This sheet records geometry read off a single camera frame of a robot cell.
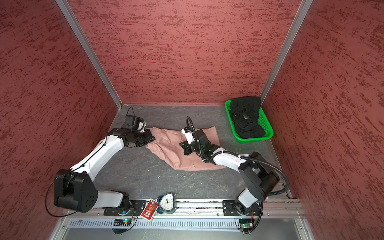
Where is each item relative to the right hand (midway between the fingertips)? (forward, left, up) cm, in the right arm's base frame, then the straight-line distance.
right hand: (179, 147), depth 85 cm
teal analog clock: (-27, +5, -7) cm, 29 cm away
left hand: (+3, +14, +3) cm, 15 cm away
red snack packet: (-30, +14, -9) cm, 34 cm away
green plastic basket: (+22, -58, -5) cm, 63 cm away
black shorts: (+32, -47, -5) cm, 57 cm away
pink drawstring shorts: (+4, +8, -3) cm, 10 cm away
